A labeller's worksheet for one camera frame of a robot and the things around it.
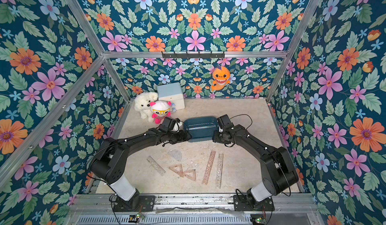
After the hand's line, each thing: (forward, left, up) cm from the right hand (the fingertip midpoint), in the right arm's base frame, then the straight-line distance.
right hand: (216, 136), depth 89 cm
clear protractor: (-8, +24, -8) cm, 27 cm away
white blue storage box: (+30, +30, +8) cm, 43 cm away
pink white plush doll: (+14, +35, +8) cm, 39 cm away
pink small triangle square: (-20, +14, -9) cm, 26 cm away
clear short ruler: (-18, +32, -8) cm, 37 cm away
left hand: (0, +16, -1) cm, 16 cm away
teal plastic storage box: (+11, +9, -8) cm, 17 cm away
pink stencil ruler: (-15, +4, -9) cm, 19 cm away
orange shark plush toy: (+34, -3, +19) cm, 39 cm away
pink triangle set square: (-18, +21, -8) cm, 29 cm away
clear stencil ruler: (-17, -2, -9) cm, 19 cm away
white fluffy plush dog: (+17, +47, +12) cm, 51 cm away
